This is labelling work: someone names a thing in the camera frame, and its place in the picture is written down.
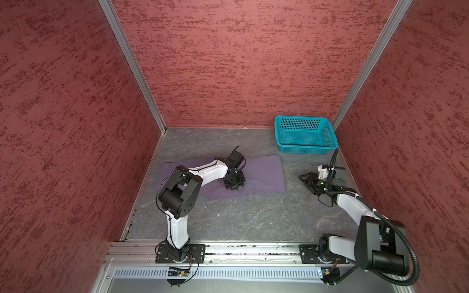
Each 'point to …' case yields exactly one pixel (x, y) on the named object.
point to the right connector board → (330, 275)
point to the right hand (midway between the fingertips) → (300, 181)
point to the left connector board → (177, 272)
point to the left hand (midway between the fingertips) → (241, 188)
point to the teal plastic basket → (305, 135)
